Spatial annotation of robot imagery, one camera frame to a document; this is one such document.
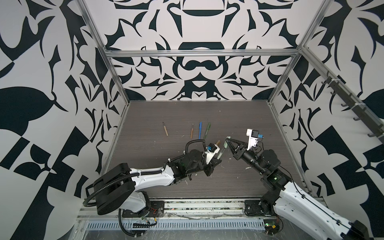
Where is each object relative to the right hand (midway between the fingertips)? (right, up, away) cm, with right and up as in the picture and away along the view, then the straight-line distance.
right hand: (227, 140), depth 68 cm
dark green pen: (-6, +2, +34) cm, 34 cm away
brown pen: (-16, +1, +33) cm, 37 cm away
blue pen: (-11, +2, +35) cm, 37 cm away
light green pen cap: (-1, -2, +1) cm, 3 cm away
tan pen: (-34, +1, +34) cm, 48 cm away
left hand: (-2, -9, +6) cm, 11 cm away
